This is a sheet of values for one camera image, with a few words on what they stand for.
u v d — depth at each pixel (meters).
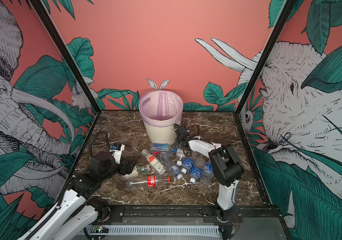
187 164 0.86
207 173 0.88
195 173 0.84
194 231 0.70
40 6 0.70
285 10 0.70
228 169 0.49
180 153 0.95
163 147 0.98
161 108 1.01
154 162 0.86
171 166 0.89
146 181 0.79
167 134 0.88
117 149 0.66
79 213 0.59
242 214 0.75
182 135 0.76
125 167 0.66
